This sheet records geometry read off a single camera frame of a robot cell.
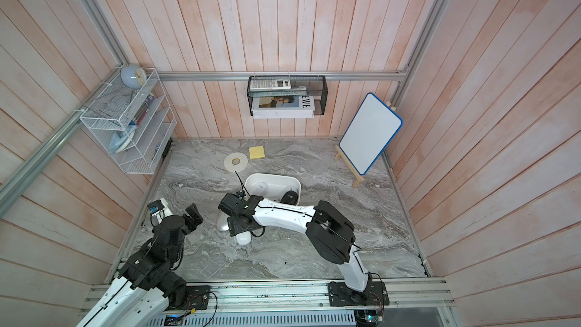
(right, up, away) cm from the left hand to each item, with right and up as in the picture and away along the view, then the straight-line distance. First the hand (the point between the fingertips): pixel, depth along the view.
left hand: (186, 213), depth 78 cm
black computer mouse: (+37, +3, +14) cm, 40 cm away
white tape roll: (+10, +17, +33) cm, 38 cm away
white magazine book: (+36, +41, +16) cm, 57 cm away
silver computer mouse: (+9, -6, +12) cm, 16 cm away
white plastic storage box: (+34, +6, +23) cm, 42 cm away
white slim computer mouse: (+19, -11, +7) cm, 23 cm away
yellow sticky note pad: (+20, +23, +37) cm, 48 cm away
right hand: (+19, -6, +8) cm, 21 cm away
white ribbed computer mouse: (+22, +6, +23) cm, 32 cm away
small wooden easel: (+64, +15, +21) cm, 69 cm away
